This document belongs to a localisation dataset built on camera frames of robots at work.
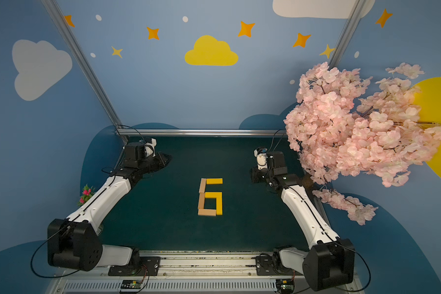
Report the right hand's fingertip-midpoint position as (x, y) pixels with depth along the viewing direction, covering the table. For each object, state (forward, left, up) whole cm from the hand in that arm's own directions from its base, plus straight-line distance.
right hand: (255, 168), depth 83 cm
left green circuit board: (-46, +49, -20) cm, 70 cm away
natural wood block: (0, +26, -19) cm, 32 cm away
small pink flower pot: (-17, +71, 0) cm, 73 cm away
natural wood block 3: (-15, +22, -19) cm, 32 cm away
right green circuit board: (-42, -13, -23) cm, 49 cm away
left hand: (+3, +39, +4) cm, 39 cm away
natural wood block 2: (-9, +25, -19) cm, 33 cm away
